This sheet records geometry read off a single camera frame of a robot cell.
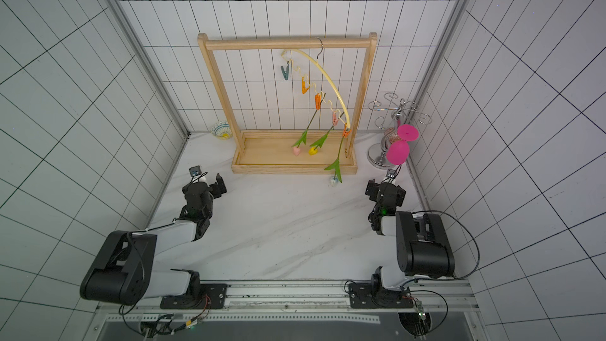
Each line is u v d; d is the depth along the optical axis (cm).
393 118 90
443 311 67
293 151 103
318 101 87
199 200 68
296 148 100
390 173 80
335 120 83
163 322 71
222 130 118
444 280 44
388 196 70
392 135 100
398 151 100
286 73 92
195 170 76
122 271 43
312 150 100
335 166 94
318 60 72
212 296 73
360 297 73
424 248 45
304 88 88
